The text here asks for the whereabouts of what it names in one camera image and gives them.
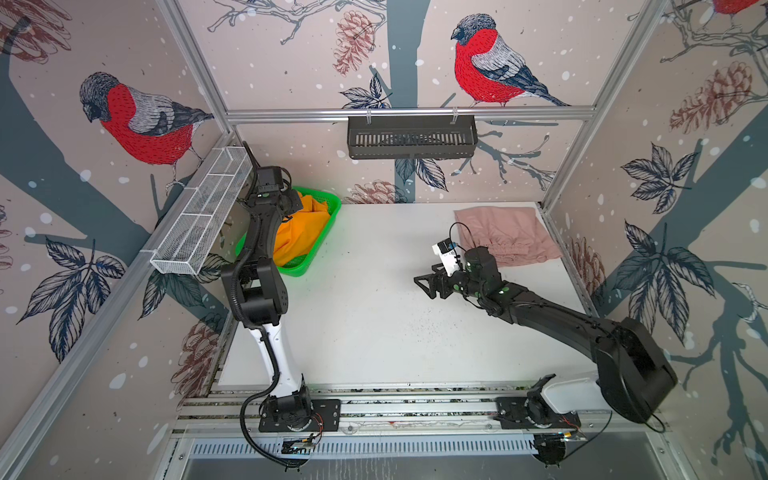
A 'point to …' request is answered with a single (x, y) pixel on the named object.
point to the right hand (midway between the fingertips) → (422, 276)
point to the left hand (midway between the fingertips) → (290, 197)
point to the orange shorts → (296, 235)
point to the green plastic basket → (298, 265)
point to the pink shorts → (514, 235)
